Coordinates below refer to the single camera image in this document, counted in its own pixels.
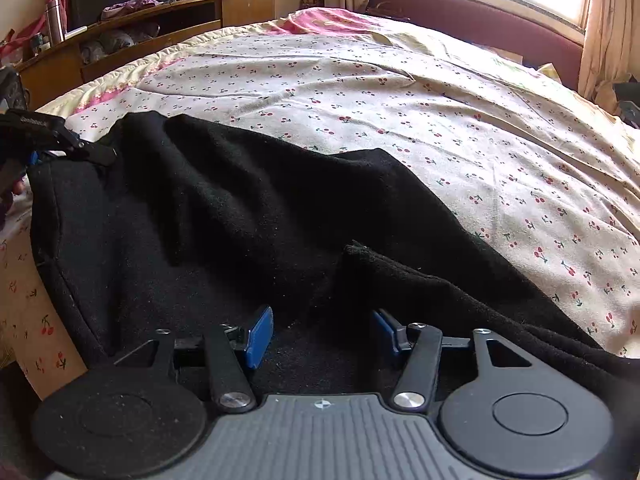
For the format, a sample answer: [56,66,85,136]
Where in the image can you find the black pants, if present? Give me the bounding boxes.
[28,112,639,478]

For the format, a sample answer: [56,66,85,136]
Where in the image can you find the wooden side cabinet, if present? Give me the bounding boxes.
[16,0,276,110]

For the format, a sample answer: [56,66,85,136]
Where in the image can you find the steel thermos bottle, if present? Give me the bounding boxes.
[46,0,65,46]

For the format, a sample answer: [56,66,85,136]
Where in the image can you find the cherry print bed quilt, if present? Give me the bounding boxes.
[1,10,639,398]

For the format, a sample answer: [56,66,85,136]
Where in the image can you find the maroon padded bench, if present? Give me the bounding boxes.
[367,0,582,90]

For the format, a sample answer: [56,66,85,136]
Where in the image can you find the right beige curtain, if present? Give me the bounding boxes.
[578,0,639,114]

